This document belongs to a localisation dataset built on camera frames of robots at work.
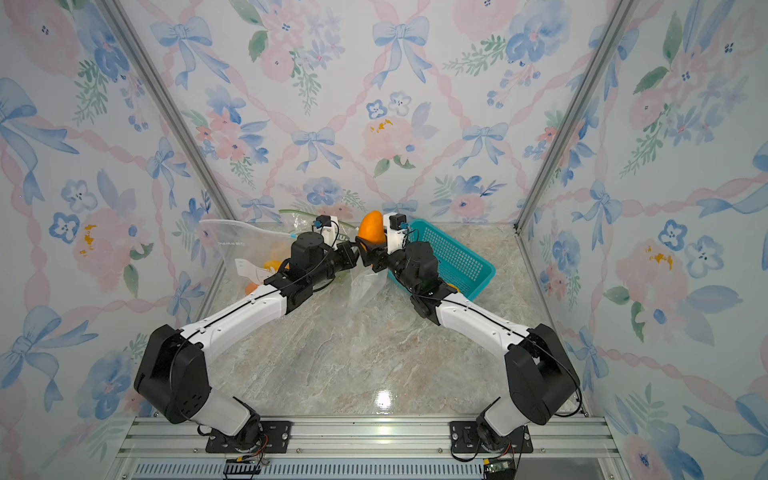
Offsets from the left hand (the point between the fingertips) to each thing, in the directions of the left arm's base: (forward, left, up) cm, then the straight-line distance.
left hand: (367, 242), depth 80 cm
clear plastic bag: (+2, +38, -9) cm, 39 cm away
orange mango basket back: (-2, -2, +8) cm, 8 cm away
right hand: (-1, -1, +4) cm, 4 cm away
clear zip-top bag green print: (+12, +22, -4) cm, 25 cm away
